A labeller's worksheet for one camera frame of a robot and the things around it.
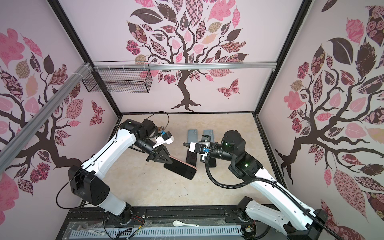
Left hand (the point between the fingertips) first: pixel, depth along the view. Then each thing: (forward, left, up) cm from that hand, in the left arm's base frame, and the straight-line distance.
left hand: (168, 163), depth 66 cm
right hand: (+4, -9, +14) cm, 17 cm away
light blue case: (+34, -10, -25) cm, 44 cm away
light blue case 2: (+36, -23, -25) cm, 49 cm away
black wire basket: (+57, +37, +10) cm, 69 cm away
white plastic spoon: (-20, -3, -24) cm, 31 cm away
